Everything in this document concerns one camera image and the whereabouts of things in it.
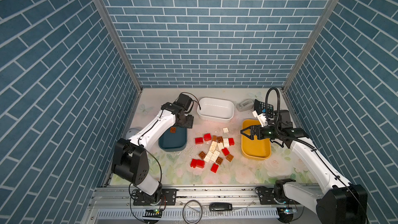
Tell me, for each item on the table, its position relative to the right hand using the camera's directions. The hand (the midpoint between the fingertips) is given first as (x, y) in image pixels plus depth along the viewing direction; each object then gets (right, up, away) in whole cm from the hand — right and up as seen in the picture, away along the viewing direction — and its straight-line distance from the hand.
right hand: (245, 129), depth 79 cm
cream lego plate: (-18, -16, +8) cm, 25 cm away
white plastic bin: (-13, +8, +27) cm, 31 cm away
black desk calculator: (+18, +10, +29) cm, 35 cm away
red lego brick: (-20, -7, +15) cm, 26 cm away
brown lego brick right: (-7, -17, +6) cm, 20 cm away
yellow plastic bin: (+8, -13, +9) cm, 18 cm away
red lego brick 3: (-5, -10, +13) cm, 17 cm away
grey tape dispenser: (+7, +11, +28) cm, 31 cm away
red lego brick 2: (-25, -9, +13) cm, 29 cm away
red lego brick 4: (-9, -15, +10) cm, 20 cm away
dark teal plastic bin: (-40, -9, +13) cm, 43 cm away
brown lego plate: (-23, -16, +8) cm, 29 cm away
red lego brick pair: (-26, -19, +5) cm, 33 cm away
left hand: (-32, +2, +8) cm, 33 cm away
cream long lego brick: (-16, -12, +11) cm, 23 cm away
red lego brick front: (-16, -22, +4) cm, 27 cm away
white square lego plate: (-8, -4, +19) cm, 21 cm away
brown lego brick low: (-13, -18, +6) cm, 23 cm away
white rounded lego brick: (-8, -10, +12) cm, 18 cm away
